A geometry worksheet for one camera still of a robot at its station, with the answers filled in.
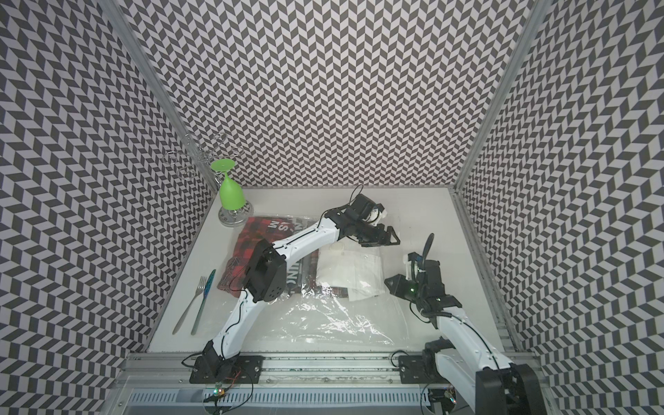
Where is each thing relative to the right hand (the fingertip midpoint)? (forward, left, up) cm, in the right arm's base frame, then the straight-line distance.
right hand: (385, 286), depth 85 cm
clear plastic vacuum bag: (-10, +22, -4) cm, 25 cm away
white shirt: (+6, +9, 0) cm, 11 cm away
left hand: (+11, -3, +7) cm, 14 cm away
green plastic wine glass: (+25, +52, +18) cm, 60 cm away
